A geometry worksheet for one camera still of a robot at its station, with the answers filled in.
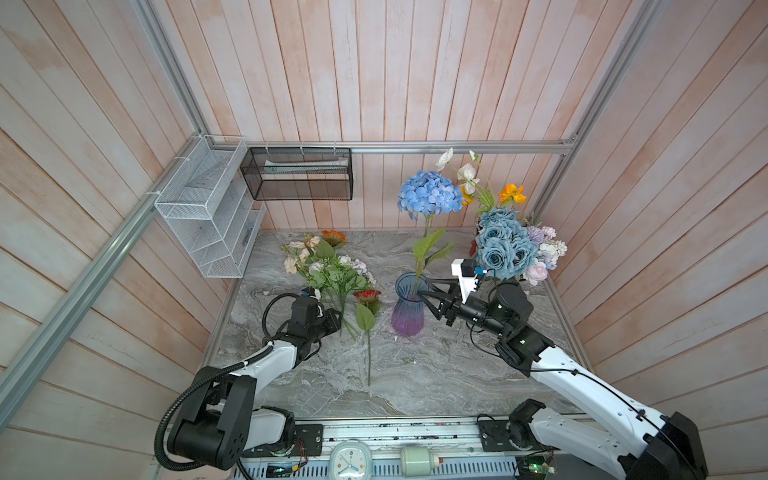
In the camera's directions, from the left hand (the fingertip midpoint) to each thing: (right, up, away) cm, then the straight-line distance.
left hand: (339, 320), depth 90 cm
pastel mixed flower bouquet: (+56, +21, -15) cm, 62 cm away
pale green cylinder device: (+21, -25, -27) cm, 42 cm away
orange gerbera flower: (-5, +27, +21) cm, 34 cm away
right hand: (+23, +12, -21) cm, 33 cm away
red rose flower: (+9, +2, +2) cm, 9 cm away
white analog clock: (+6, -28, -22) cm, 36 cm away
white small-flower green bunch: (0, +13, +7) cm, 15 cm away
